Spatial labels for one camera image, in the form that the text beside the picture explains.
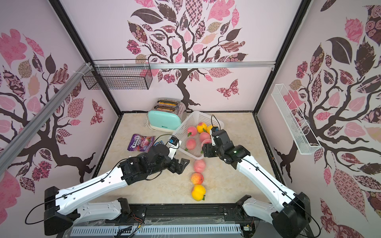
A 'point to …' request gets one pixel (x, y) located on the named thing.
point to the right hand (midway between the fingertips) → (208, 149)
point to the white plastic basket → (193, 119)
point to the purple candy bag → (142, 143)
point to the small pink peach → (204, 136)
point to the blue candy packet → (159, 143)
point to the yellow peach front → (198, 192)
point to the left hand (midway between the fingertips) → (180, 160)
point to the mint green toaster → (166, 115)
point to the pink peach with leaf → (192, 131)
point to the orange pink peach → (197, 178)
